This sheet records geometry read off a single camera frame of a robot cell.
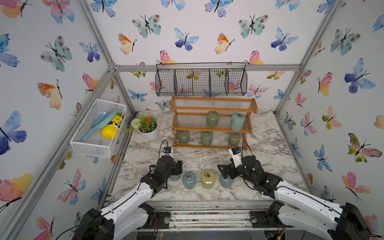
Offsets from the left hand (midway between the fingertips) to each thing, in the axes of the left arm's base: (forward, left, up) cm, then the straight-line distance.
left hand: (178, 160), depth 86 cm
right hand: (-4, -26, +6) cm, 27 cm away
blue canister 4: (+17, -34, +14) cm, 41 cm away
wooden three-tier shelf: (+46, -6, -9) cm, 47 cm away
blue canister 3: (-8, +2, -5) cm, 10 cm away
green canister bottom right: (+14, -34, 0) cm, 37 cm away
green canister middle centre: (+21, -20, +13) cm, 32 cm away
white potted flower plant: (+21, +20, +5) cm, 29 cm away
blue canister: (-11, -6, 0) cm, 13 cm away
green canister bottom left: (+17, -2, 0) cm, 17 cm away
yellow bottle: (+4, +29, +23) cm, 37 cm away
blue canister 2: (-12, -27, -3) cm, 29 cm away
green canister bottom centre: (+15, -17, 0) cm, 23 cm away
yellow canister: (-11, -16, 0) cm, 20 cm away
